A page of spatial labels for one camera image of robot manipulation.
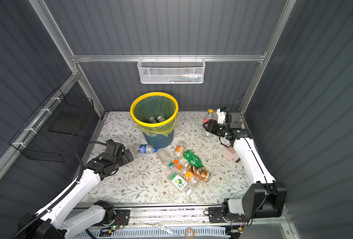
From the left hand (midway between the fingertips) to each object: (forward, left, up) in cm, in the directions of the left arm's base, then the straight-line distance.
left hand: (124, 157), depth 82 cm
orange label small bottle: (+8, -32, -7) cm, 33 cm away
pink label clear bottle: (+8, -46, +18) cm, 50 cm away
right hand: (+9, -47, +13) cm, 50 cm away
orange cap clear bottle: (0, -29, -9) cm, 31 cm away
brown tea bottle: (-9, -42, -6) cm, 44 cm away
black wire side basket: (+7, +32, +17) cm, 36 cm away
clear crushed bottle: (+6, -23, -12) cm, 26 cm away
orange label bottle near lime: (-11, -36, -7) cm, 38 cm away
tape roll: (-34, -34, -12) cm, 49 cm away
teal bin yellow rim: (+31, -16, +2) cm, 35 cm away
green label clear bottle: (+28, -14, 0) cm, 31 cm away
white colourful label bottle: (+28, -20, 0) cm, 34 cm away
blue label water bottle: (+9, -9, -7) cm, 15 cm away
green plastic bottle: (+2, -40, -9) cm, 41 cm away
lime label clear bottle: (-10, -29, -8) cm, 32 cm away
